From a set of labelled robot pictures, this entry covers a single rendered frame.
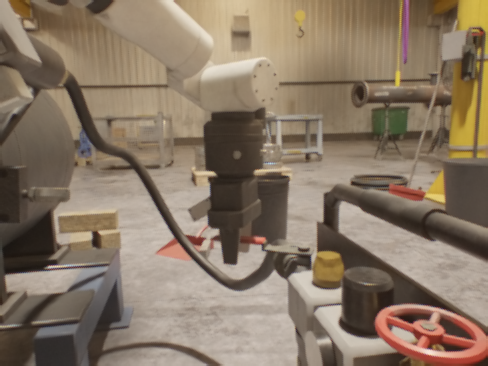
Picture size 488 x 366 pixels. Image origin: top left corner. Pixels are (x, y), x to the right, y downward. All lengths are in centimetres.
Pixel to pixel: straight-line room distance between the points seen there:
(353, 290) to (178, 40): 33
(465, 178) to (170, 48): 224
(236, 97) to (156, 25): 14
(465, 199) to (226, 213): 217
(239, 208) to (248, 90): 16
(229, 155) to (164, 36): 17
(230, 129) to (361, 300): 28
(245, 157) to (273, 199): 154
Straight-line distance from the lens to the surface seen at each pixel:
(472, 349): 30
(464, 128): 352
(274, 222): 208
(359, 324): 38
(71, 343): 90
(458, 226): 36
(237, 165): 51
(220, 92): 53
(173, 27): 46
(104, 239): 218
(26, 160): 96
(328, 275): 46
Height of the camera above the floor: 65
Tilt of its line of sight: 8 degrees down
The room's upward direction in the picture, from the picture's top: 2 degrees counter-clockwise
